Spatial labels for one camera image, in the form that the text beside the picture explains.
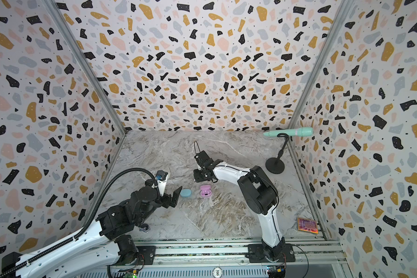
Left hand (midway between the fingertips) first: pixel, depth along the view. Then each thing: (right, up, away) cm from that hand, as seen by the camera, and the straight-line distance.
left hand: (174, 181), depth 72 cm
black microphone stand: (+52, +4, +32) cm, 61 cm away
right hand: (+6, 0, +23) cm, 24 cm away
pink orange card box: (+60, -23, +10) cm, 65 cm away
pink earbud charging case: (+11, -9, +21) cm, 25 cm away
